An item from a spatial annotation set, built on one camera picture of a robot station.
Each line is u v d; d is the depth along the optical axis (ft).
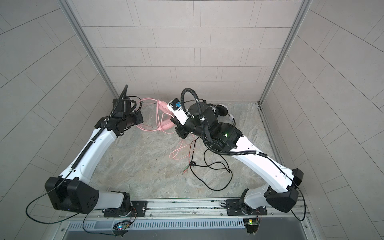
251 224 2.23
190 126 1.65
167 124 2.38
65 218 1.39
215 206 2.38
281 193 1.26
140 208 2.33
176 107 1.55
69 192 1.24
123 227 2.09
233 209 2.32
